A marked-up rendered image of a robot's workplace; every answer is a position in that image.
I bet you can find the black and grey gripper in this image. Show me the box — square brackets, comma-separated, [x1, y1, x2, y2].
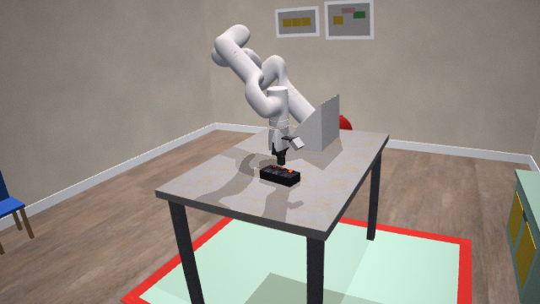
[268, 125, 290, 166]

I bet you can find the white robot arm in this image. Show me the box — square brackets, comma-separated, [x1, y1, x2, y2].
[212, 24, 315, 128]

